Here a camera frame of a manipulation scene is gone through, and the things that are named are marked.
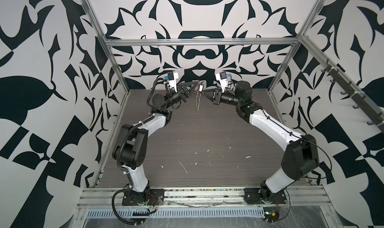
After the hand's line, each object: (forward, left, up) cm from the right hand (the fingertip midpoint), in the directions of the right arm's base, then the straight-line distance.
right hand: (203, 92), depth 72 cm
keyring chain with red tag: (+2, +2, 0) cm, 3 cm away
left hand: (+2, +2, +6) cm, 7 cm away
